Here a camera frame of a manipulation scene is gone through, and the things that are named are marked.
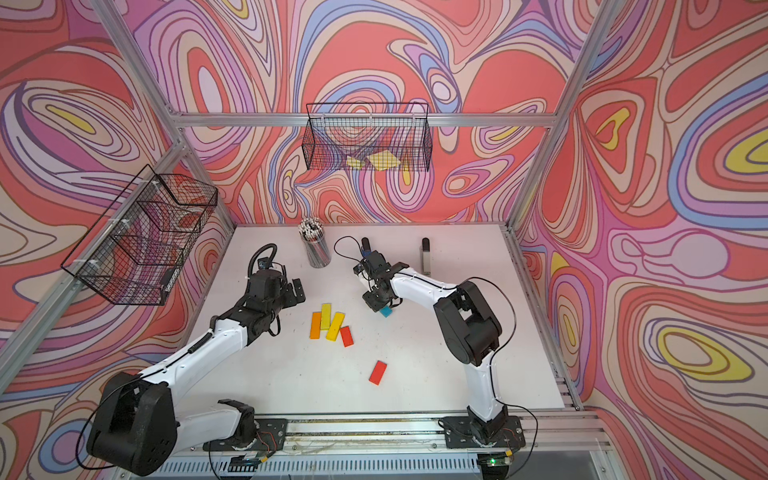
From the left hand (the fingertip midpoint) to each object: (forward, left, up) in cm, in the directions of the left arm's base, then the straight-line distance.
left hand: (291, 286), depth 88 cm
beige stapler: (+19, -43, -8) cm, 47 cm away
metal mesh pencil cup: (+17, -5, -2) cm, 18 cm away
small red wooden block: (-10, -16, -12) cm, 23 cm away
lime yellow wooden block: (-4, -9, -11) cm, 15 cm away
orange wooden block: (-8, -6, -11) cm, 15 cm away
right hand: (0, -26, -10) cm, 28 cm away
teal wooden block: (-4, -28, -7) cm, 30 cm away
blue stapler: (+23, -21, -7) cm, 32 cm away
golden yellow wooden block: (-7, -13, -11) cm, 18 cm away
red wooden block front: (-21, -26, -12) cm, 35 cm away
